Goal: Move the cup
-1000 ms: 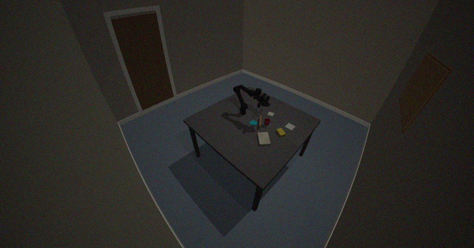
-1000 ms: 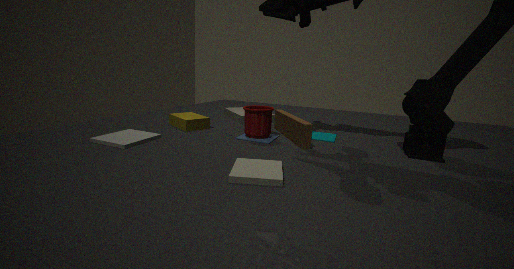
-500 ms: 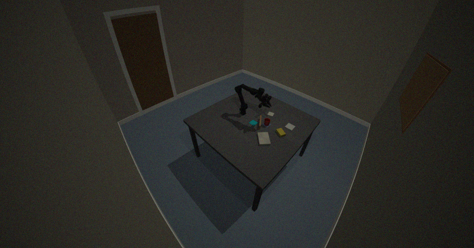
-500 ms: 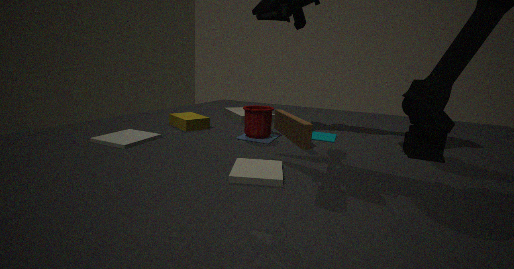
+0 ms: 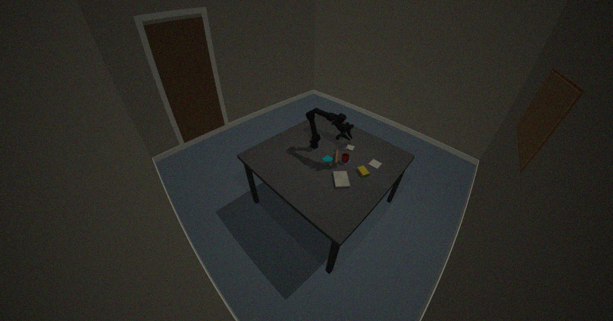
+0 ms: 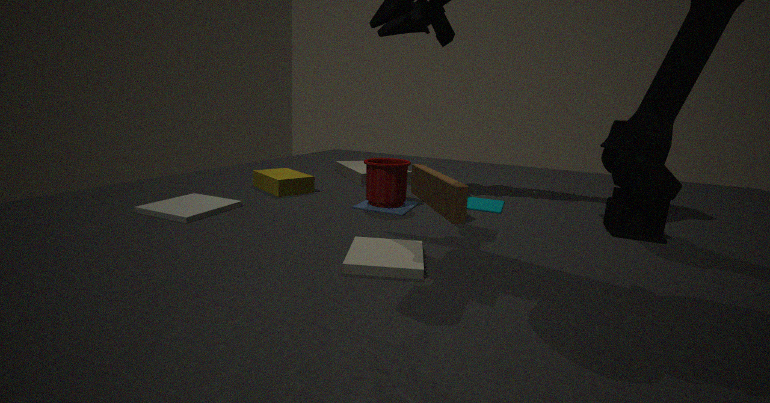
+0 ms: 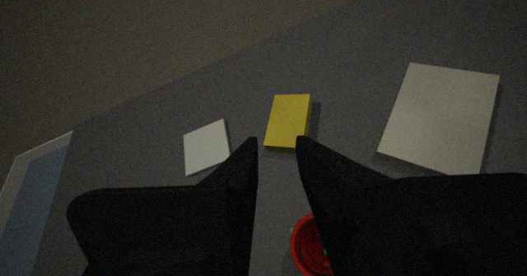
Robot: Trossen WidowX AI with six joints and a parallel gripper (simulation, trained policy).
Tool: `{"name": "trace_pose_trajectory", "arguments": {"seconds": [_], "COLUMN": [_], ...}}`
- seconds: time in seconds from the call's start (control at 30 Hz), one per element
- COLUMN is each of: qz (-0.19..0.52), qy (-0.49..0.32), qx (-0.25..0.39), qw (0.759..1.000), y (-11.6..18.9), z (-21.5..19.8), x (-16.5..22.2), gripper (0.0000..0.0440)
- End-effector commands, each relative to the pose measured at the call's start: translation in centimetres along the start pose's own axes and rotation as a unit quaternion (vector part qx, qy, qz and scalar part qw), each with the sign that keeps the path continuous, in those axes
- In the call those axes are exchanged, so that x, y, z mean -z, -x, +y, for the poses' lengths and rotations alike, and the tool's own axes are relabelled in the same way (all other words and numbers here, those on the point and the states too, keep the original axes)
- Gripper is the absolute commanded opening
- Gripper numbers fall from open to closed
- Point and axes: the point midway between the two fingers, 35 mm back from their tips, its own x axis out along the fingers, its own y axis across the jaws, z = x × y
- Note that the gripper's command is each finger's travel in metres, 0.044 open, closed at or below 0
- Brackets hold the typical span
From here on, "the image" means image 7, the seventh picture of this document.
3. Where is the red cup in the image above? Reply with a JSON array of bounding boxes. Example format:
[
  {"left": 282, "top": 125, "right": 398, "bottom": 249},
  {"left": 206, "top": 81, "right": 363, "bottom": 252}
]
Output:
[{"left": 290, "top": 213, "right": 333, "bottom": 276}]

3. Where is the olive yellow rectangular block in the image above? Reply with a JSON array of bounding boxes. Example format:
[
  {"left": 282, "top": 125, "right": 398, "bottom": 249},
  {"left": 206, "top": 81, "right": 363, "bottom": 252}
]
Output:
[{"left": 263, "top": 94, "right": 312, "bottom": 154}]

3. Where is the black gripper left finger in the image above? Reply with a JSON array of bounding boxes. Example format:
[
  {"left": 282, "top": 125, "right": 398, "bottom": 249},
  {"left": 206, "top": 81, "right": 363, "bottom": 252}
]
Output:
[{"left": 67, "top": 137, "right": 259, "bottom": 276}]

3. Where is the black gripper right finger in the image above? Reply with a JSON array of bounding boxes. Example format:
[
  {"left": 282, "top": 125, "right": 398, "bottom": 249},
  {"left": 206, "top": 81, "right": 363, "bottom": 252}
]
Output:
[{"left": 296, "top": 135, "right": 527, "bottom": 276}]

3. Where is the grey flat square pad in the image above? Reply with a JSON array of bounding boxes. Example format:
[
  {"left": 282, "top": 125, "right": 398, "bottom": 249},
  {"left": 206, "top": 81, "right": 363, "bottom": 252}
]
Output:
[{"left": 184, "top": 119, "right": 231, "bottom": 177}]

